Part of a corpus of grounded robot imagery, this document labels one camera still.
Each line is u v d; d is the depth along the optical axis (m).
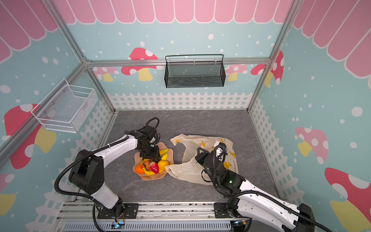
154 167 0.82
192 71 0.94
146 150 0.74
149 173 0.82
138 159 0.89
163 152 0.92
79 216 0.74
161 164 0.83
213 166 0.50
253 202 0.48
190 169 0.71
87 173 0.46
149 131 0.74
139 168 0.81
